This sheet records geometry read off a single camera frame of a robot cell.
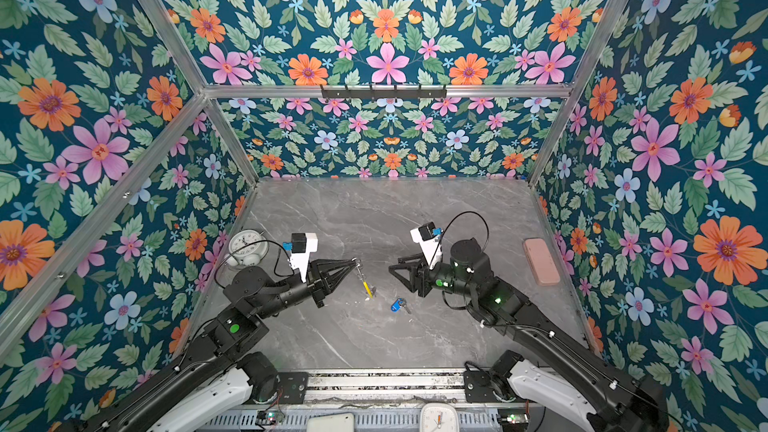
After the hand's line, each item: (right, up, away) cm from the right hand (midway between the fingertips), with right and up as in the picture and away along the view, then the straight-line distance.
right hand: (395, 264), depth 67 cm
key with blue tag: (0, -16, +22) cm, 27 cm away
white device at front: (-12, -37, +1) cm, 39 cm away
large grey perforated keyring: (-7, -1, -5) cm, 9 cm away
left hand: (-8, +2, -8) cm, 11 cm away
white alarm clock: (-50, 0, +29) cm, 58 cm away
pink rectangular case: (+46, -5, +27) cm, 54 cm away
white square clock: (+10, -35, +1) cm, 37 cm away
